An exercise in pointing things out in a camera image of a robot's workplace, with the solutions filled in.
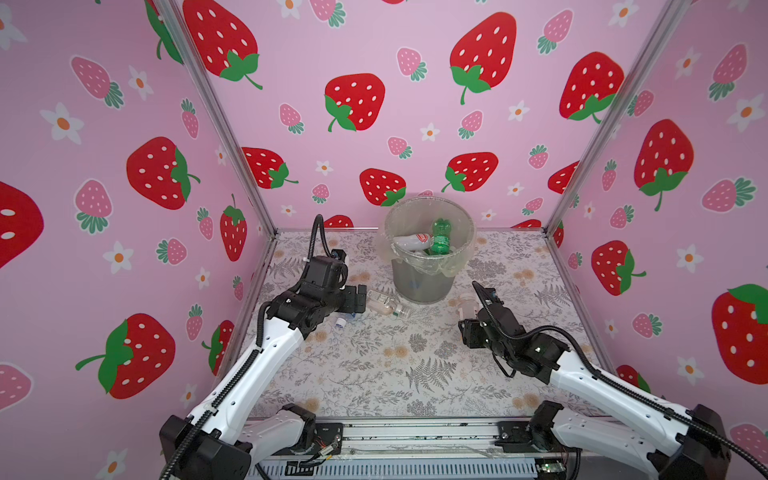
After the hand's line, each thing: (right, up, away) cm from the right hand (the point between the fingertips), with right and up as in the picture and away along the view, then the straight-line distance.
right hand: (464, 323), depth 80 cm
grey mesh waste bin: (-12, +9, +12) cm, 19 cm away
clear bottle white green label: (-19, +2, +19) cm, 27 cm away
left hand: (-31, +9, -2) cm, 32 cm away
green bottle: (-4, +24, +11) cm, 27 cm away
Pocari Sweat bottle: (-36, -2, +11) cm, 38 cm away
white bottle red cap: (-13, +23, +11) cm, 29 cm away
